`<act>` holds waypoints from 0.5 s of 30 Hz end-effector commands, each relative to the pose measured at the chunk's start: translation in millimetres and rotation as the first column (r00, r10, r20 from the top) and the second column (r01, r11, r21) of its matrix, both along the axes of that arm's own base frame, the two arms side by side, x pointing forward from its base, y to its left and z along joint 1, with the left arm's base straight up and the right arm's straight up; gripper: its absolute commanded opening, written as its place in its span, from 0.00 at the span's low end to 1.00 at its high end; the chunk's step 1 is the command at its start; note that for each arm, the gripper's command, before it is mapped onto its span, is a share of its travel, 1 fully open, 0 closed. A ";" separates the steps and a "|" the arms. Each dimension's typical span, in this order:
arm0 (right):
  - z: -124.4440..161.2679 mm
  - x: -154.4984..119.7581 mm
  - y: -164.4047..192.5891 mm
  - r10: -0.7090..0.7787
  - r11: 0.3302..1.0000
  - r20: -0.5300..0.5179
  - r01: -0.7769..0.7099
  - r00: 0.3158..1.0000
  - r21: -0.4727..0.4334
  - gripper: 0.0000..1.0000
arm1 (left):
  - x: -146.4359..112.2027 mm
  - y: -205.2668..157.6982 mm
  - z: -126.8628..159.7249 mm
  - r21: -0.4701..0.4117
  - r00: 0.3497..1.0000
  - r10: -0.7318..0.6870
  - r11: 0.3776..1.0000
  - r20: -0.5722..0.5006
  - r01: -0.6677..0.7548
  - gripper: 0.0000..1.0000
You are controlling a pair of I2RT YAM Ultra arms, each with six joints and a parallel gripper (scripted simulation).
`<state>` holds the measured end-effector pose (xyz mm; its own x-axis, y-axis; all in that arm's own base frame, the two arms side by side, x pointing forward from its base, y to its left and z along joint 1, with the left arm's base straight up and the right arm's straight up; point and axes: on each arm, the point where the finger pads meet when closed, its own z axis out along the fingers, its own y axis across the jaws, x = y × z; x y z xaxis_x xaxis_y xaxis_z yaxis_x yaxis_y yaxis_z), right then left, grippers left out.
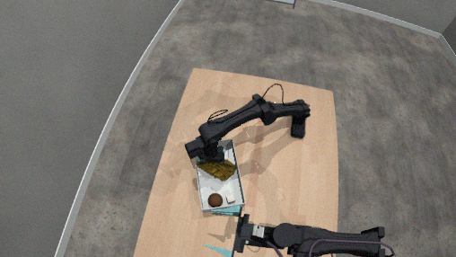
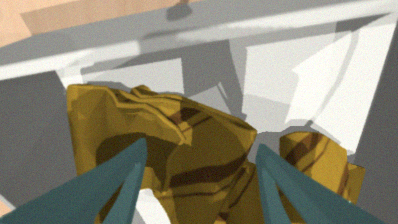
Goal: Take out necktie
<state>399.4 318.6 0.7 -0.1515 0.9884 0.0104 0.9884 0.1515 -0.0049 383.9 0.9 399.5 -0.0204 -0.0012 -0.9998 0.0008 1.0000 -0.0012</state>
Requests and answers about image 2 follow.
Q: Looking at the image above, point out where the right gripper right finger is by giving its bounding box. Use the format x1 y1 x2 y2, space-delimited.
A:
255 144 386 224

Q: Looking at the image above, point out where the white rectangular tray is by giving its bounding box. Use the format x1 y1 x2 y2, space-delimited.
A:
0 0 398 224

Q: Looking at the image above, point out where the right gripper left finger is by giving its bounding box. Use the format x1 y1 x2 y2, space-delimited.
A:
0 138 148 224

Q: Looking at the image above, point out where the yellow striped necktie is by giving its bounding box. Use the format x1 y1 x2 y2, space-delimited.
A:
67 84 366 224

